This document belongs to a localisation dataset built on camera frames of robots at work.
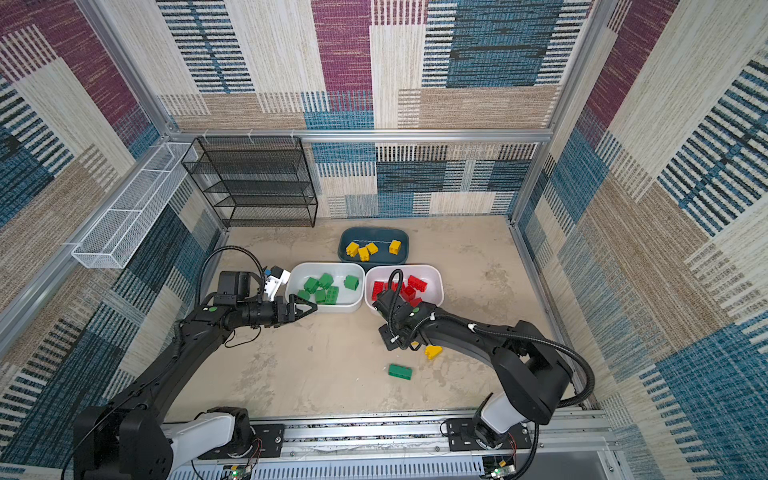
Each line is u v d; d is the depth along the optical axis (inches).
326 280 39.4
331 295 38.0
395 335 25.1
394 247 42.7
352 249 42.6
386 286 39.1
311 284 39.2
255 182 43.5
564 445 28.8
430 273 38.7
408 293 38.0
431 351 33.5
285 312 27.6
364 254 42.4
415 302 38.2
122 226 29.2
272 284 29.3
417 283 38.0
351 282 39.6
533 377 17.1
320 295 39.5
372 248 43.1
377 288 39.1
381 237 44.2
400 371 32.0
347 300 38.9
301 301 28.6
